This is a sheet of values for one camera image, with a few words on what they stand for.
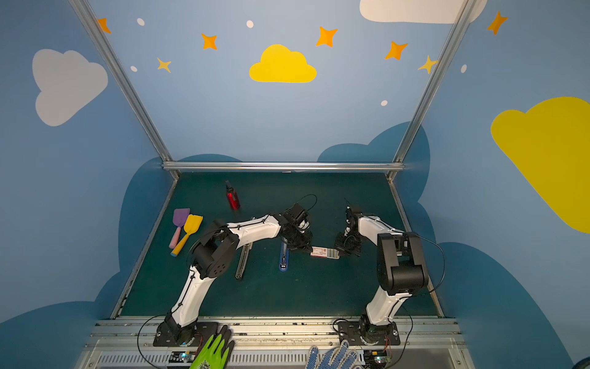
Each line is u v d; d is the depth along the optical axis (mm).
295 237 835
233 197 986
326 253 931
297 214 801
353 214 711
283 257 907
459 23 721
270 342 733
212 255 553
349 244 812
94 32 728
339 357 694
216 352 700
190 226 1011
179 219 1017
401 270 484
